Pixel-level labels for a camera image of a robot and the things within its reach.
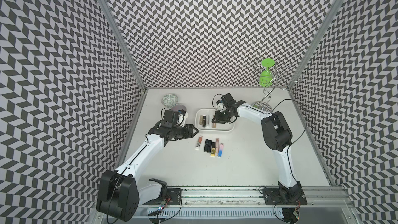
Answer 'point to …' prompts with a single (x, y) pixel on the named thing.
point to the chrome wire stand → (281, 77)
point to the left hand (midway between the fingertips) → (194, 133)
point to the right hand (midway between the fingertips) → (214, 122)
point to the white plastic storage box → (198, 112)
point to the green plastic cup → (266, 78)
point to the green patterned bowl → (169, 99)
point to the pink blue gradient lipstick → (221, 150)
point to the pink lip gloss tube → (217, 144)
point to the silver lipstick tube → (214, 125)
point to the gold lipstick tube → (201, 120)
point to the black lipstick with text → (206, 146)
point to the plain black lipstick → (210, 145)
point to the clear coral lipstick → (199, 142)
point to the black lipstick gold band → (204, 121)
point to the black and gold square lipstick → (213, 154)
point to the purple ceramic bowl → (178, 107)
